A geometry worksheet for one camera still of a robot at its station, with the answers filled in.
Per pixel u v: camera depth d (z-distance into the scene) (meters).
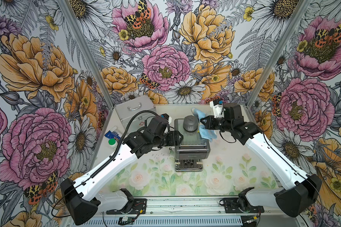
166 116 0.65
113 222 0.70
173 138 0.61
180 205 0.76
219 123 0.63
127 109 0.97
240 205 0.68
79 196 0.38
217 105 0.66
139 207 0.73
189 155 0.68
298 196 0.38
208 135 0.69
